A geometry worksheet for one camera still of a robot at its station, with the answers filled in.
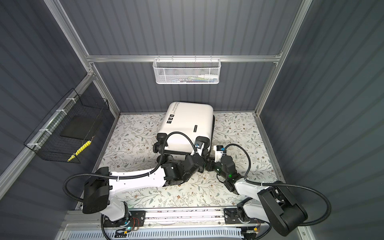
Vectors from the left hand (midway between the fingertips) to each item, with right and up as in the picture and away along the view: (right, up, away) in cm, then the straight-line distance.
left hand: (204, 156), depth 76 cm
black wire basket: (-68, +9, -13) cm, 70 cm away
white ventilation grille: (+8, -36, -6) cm, 37 cm away
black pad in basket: (-60, +15, -6) cm, 62 cm away
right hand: (+1, -3, +9) cm, 10 cm away
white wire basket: (-12, +62, +48) cm, 79 cm away
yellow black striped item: (-59, +4, -7) cm, 59 cm away
